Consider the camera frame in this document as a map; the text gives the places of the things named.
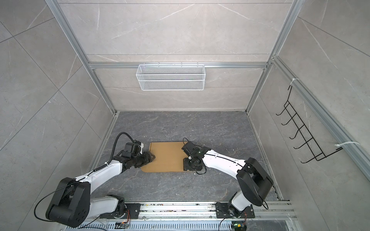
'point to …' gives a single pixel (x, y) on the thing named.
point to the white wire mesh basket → (170, 77)
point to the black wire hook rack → (317, 153)
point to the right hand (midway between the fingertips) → (188, 167)
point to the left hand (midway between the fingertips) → (153, 156)
